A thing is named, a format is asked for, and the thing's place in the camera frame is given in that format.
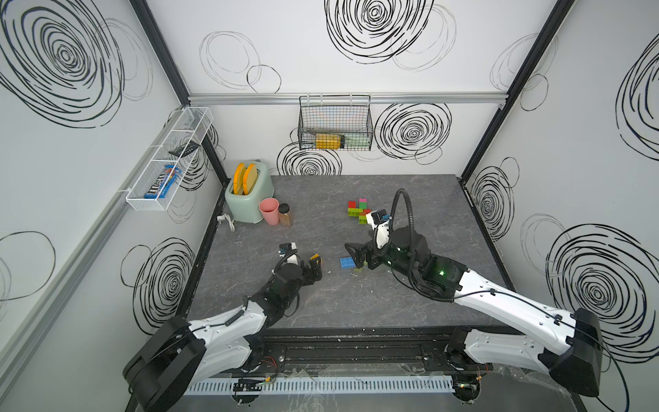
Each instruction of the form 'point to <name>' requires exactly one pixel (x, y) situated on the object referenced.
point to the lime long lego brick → (354, 211)
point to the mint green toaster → (244, 208)
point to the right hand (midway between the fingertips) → (359, 238)
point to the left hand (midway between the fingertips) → (310, 261)
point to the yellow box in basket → (327, 141)
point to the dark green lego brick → (364, 205)
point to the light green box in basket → (357, 141)
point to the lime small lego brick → (365, 263)
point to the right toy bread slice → (250, 178)
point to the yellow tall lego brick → (317, 255)
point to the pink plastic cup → (269, 208)
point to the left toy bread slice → (238, 178)
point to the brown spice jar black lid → (284, 210)
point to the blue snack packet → (160, 187)
